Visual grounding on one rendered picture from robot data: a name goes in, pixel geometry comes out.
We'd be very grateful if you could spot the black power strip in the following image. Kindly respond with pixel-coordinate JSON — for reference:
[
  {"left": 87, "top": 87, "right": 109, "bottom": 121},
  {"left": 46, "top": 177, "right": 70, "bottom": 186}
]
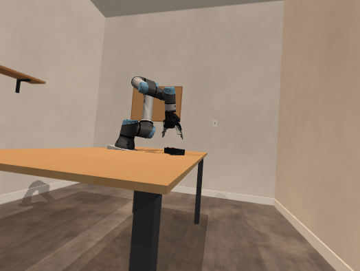
[{"left": 164, "top": 147, "right": 185, "bottom": 155}]

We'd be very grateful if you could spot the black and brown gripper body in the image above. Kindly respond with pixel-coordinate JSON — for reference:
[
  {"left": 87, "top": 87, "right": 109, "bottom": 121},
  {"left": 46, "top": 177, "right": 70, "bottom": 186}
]
[{"left": 163, "top": 110, "right": 177, "bottom": 129}]

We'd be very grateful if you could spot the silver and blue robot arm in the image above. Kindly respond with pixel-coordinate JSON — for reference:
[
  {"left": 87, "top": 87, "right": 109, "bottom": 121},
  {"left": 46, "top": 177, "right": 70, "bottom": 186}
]
[{"left": 115, "top": 76, "right": 176, "bottom": 150}]

